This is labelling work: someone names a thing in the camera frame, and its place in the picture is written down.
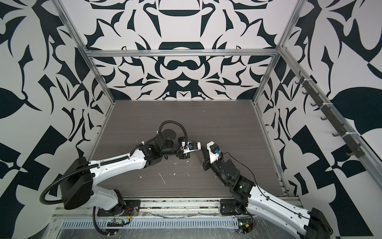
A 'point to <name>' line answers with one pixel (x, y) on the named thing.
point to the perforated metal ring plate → (200, 156)
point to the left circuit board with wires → (118, 222)
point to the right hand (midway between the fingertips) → (201, 146)
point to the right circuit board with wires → (245, 225)
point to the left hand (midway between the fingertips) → (197, 141)
